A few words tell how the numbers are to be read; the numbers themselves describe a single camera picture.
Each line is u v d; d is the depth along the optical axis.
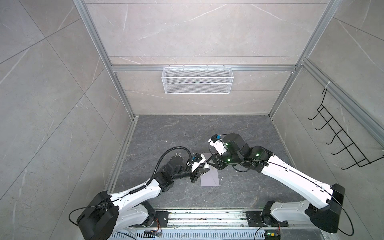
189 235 0.70
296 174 0.44
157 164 0.57
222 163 0.61
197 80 1.01
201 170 0.68
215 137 0.63
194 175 0.66
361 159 0.58
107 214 0.40
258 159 0.48
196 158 0.62
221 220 0.75
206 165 0.70
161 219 0.73
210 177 0.88
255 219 0.73
